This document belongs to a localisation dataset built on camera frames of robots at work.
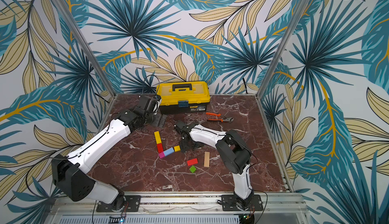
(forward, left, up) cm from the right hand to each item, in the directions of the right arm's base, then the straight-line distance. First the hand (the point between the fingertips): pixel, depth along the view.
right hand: (191, 147), depth 92 cm
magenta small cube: (-5, +17, 0) cm, 18 cm away
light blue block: (-2, +13, 0) cm, 13 cm away
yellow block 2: (-1, +8, +1) cm, 8 cm away
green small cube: (-13, -1, 0) cm, 13 cm away
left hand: (+8, +18, +20) cm, 28 cm away
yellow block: (+7, +21, +1) cm, 22 cm away
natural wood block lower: (-8, -9, -1) cm, 12 cm away
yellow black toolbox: (+27, +3, +15) cm, 31 cm away
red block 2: (-9, -1, -1) cm, 9 cm away
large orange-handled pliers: (+20, -24, 0) cm, 31 cm away
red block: (+1, +19, -1) cm, 19 cm away
